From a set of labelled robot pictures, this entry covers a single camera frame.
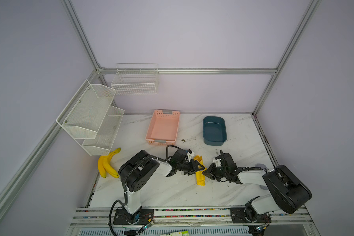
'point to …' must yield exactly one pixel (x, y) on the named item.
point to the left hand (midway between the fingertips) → (201, 170)
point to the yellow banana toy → (104, 165)
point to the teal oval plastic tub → (214, 130)
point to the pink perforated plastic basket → (163, 128)
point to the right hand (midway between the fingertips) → (201, 173)
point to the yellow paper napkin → (200, 177)
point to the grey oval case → (261, 165)
